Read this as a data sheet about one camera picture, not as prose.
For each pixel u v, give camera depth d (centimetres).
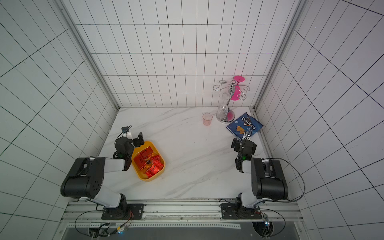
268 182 45
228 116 110
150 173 83
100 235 66
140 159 89
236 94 96
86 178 46
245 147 71
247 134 80
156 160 84
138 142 85
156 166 83
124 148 71
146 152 92
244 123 107
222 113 101
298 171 46
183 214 73
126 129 79
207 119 108
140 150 94
